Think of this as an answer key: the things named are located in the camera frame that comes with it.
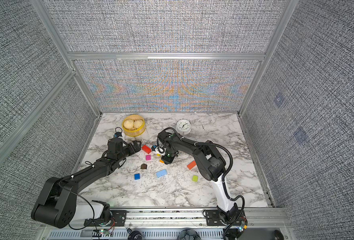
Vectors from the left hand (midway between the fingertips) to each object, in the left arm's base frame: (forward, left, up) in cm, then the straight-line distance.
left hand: (136, 144), depth 90 cm
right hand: (-5, -19, -10) cm, 22 cm away
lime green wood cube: (-19, -34, -10) cm, 40 cm away
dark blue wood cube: (-16, 0, -10) cm, 19 cm away
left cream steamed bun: (+20, +9, -4) cm, 22 cm away
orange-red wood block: (-11, -33, -9) cm, 36 cm away
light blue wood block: (-15, -15, -9) cm, 23 cm away
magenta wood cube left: (-4, -6, -9) cm, 12 cm away
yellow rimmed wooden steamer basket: (+14, +4, -6) cm, 16 cm away
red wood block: (+1, -5, -8) cm, 9 cm away
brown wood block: (-10, -4, -10) cm, 14 cm away
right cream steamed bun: (+20, +2, -3) cm, 21 cm away
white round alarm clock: (+17, -30, -5) cm, 35 cm away
